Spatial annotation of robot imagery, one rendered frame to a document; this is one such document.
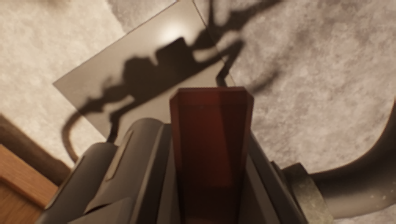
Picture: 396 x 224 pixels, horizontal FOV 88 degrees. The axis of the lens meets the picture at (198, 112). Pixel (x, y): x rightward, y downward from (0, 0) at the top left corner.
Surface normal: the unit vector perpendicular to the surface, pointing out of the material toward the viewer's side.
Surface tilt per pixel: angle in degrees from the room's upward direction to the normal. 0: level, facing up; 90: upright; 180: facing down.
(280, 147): 0
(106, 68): 0
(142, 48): 0
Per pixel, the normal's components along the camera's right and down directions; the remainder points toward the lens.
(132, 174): 0.18, -0.86
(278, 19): 0.03, 0.49
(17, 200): 0.87, -0.44
